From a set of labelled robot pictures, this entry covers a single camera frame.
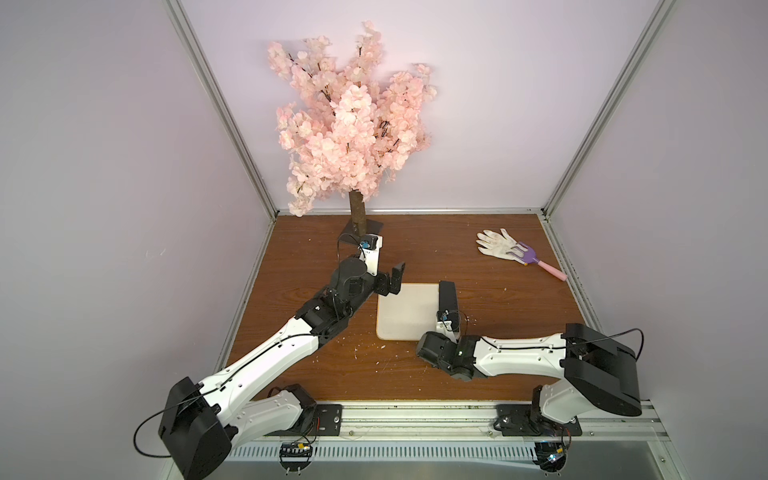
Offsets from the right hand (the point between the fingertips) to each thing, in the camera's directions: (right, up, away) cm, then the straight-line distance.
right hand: (435, 345), depth 85 cm
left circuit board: (-36, -22, -14) cm, 45 cm away
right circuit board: (+25, -21, -16) cm, 37 cm away
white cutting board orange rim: (-8, +7, +7) cm, 12 cm away
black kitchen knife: (+5, +11, +9) cm, 15 cm away
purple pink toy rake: (+36, +24, +18) cm, 47 cm away
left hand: (-13, +26, -11) cm, 31 cm away
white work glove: (+29, +28, +24) cm, 47 cm away
